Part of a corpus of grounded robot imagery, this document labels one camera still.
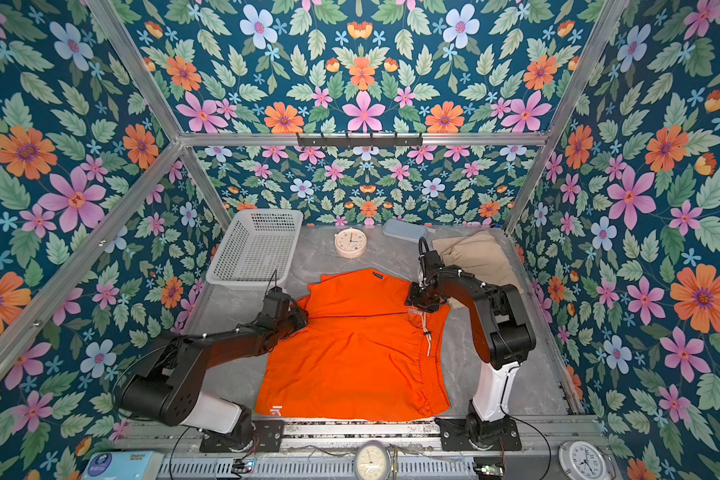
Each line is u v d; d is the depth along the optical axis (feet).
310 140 2.99
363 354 2.88
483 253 3.58
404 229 3.91
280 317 2.46
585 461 2.22
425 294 2.73
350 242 3.66
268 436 2.41
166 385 1.46
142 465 2.18
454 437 2.40
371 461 2.21
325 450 2.37
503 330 1.64
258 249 3.65
